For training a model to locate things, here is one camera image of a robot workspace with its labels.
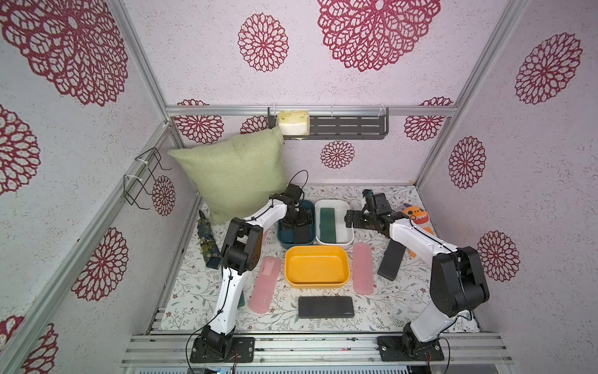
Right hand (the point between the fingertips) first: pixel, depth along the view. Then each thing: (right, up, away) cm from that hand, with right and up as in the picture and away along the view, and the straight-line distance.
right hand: (354, 214), depth 93 cm
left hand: (-20, -5, +9) cm, 22 cm away
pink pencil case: (-37, -10, +9) cm, 39 cm away
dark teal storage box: (-25, -10, +9) cm, 29 cm away
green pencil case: (-43, -31, -10) cm, 54 cm away
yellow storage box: (-15, -20, -2) cm, 26 cm away
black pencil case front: (-13, -32, -11) cm, 37 cm away
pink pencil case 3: (+2, -25, -5) cm, 26 cm away
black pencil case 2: (+14, -18, -2) cm, 23 cm away
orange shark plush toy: (+28, -2, +4) cm, 29 cm away
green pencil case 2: (-10, -7, +11) cm, 16 cm away
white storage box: (-2, -9, +9) cm, 13 cm away
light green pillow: (-46, +15, -6) cm, 49 cm away
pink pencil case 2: (-36, -27, -5) cm, 45 cm away
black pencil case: (-21, -9, +7) cm, 24 cm away
